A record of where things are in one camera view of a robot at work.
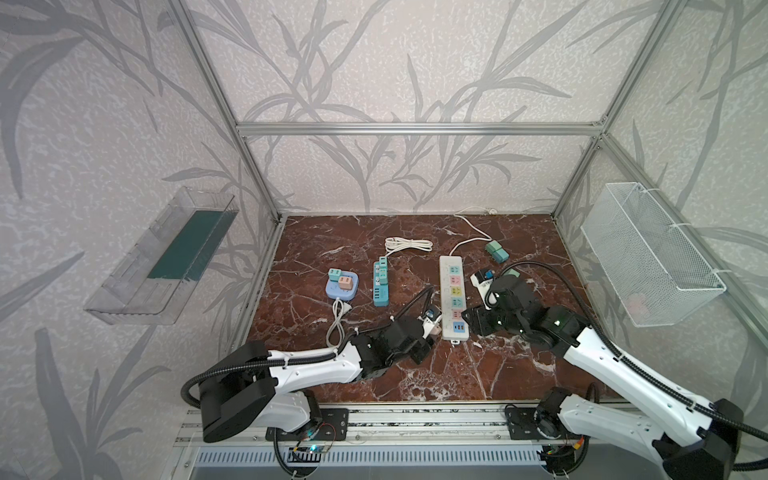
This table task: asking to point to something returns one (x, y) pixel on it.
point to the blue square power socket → (333, 291)
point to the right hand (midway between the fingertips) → (470, 302)
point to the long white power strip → (453, 299)
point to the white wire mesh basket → (658, 275)
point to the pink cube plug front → (345, 283)
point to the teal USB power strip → (380, 291)
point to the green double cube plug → (497, 252)
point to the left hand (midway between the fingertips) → (435, 324)
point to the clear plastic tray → (156, 281)
